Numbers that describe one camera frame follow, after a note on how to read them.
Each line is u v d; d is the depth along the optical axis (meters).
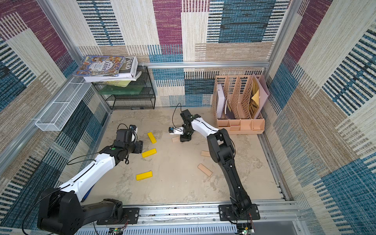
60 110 0.74
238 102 1.07
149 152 0.95
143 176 0.87
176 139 0.99
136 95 1.13
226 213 0.73
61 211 0.40
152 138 1.02
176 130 0.90
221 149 0.62
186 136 0.92
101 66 0.81
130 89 0.98
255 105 0.99
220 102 0.99
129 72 0.80
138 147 0.78
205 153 0.95
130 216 0.73
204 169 0.88
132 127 0.76
